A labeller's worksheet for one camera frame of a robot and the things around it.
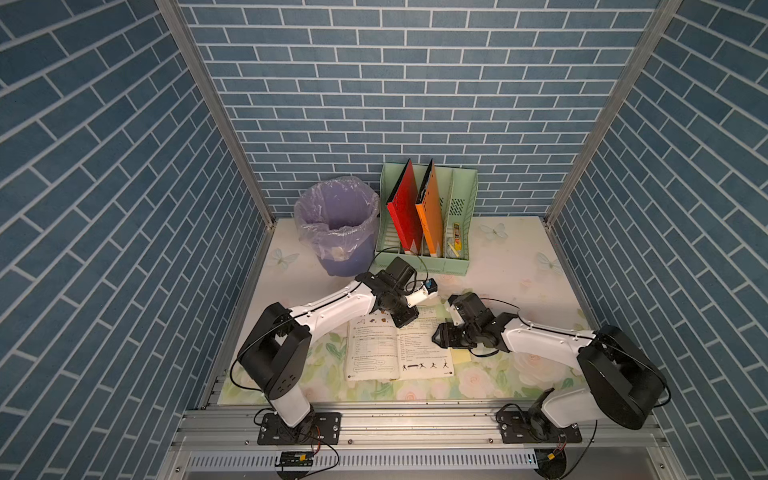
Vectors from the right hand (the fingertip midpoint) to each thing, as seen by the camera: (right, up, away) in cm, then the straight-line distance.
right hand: (439, 340), depth 87 cm
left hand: (-6, +8, -2) cm, 10 cm away
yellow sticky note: (+4, -1, -10) cm, 11 cm away
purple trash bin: (-34, +37, +17) cm, 53 cm away
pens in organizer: (+11, +30, +27) cm, 42 cm away
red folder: (-10, +40, -1) cm, 41 cm away
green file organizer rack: (+10, +46, +21) cm, 51 cm away
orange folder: (-3, +38, -2) cm, 38 cm away
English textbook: (-18, -2, -4) cm, 18 cm away
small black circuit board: (-37, -24, -15) cm, 47 cm away
